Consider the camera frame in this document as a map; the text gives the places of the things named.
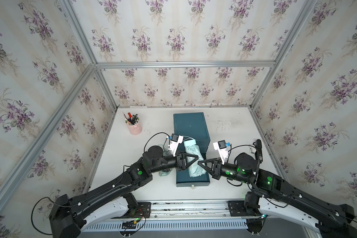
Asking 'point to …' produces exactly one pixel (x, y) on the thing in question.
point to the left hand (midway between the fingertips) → (198, 161)
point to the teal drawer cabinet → (183, 179)
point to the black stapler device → (259, 148)
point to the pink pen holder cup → (135, 129)
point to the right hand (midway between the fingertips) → (201, 164)
